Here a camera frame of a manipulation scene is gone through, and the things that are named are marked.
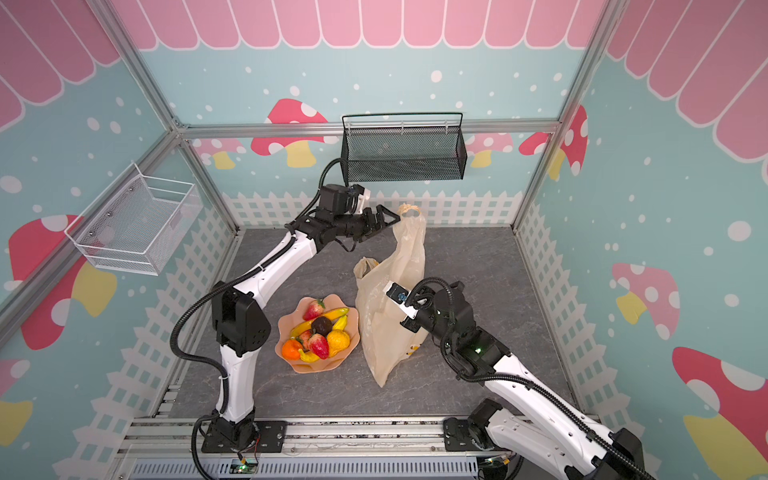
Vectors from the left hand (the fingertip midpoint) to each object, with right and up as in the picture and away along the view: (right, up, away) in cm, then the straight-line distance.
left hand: (391, 228), depth 84 cm
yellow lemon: (-15, -32, -1) cm, 35 cm away
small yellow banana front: (-23, -36, -2) cm, 42 cm away
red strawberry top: (-24, -24, +6) cm, 34 cm away
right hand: (+2, -16, -13) cm, 20 cm away
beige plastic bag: (-3, -24, -6) cm, 25 cm away
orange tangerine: (-27, -33, -3) cm, 43 cm away
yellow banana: (-16, -28, +7) cm, 33 cm away
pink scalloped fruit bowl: (-30, -29, +6) cm, 42 cm away
